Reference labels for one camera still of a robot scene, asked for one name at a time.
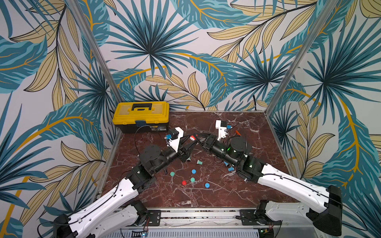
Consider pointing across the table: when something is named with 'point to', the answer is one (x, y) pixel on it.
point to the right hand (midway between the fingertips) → (192, 135)
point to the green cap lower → (192, 179)
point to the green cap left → (172, 173)
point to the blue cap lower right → (207, 185)
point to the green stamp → (199, 162)
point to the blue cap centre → (194, 171)
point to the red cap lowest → (184, 182)
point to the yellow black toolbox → (141, 117)
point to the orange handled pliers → (237, 133)
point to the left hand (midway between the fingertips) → (193, 140)
